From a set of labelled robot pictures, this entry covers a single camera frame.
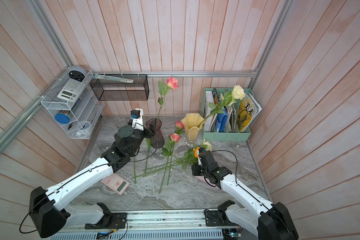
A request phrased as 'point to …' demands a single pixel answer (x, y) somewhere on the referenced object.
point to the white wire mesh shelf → (83, 112)
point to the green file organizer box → (230, 132)
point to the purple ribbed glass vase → (157, 141)
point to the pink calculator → (116, 183)
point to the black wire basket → (107, 90)
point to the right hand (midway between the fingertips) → (193, 165)
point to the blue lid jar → (62, 118)
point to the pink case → (202, 178)
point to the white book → (209, 98)
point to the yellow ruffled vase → (191, 121)
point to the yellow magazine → (249, 109)
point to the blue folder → (221, 121)
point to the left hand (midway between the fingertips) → (149, 119)
